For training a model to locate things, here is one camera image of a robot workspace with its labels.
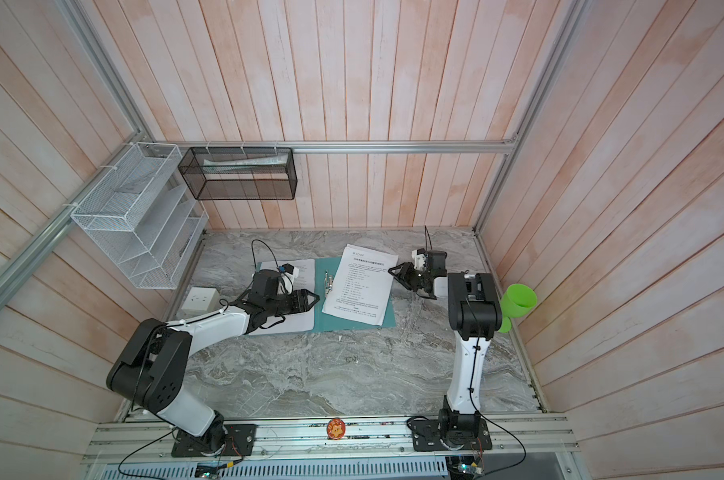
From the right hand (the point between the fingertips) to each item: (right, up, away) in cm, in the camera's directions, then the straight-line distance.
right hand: (391, 271), depth 105 cm
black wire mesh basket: (-54, +35, -1) cm, 64 cm away
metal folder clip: (-22, -4, -3) cm, 23 cm away
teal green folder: (-21, -16, -10) cm, 29 cm away
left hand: (-26, -9, -15) cm, 31 cm away
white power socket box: (-64, -9, -9) cm, 65 cm away
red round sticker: (-18, -39, -30) cm, 53 cm away
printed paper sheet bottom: (-11, -5, -2) cm, 13 cm away
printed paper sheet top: (-28, -13, -25) cm, 40 cm away
